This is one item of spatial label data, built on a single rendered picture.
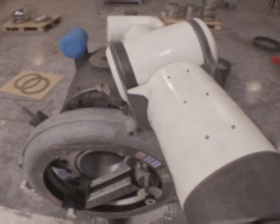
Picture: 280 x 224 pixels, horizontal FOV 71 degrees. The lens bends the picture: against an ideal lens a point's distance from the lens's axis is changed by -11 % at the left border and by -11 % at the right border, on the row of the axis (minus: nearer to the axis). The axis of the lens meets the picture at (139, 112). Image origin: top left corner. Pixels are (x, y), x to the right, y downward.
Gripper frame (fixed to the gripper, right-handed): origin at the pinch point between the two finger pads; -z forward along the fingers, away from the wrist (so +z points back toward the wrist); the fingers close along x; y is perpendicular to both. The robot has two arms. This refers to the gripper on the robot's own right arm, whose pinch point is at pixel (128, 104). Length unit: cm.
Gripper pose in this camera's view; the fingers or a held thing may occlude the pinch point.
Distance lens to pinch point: 65.6
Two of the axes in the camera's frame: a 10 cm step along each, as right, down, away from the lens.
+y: -5.9, -5.5, 5.9
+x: 8.0, -3.3, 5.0
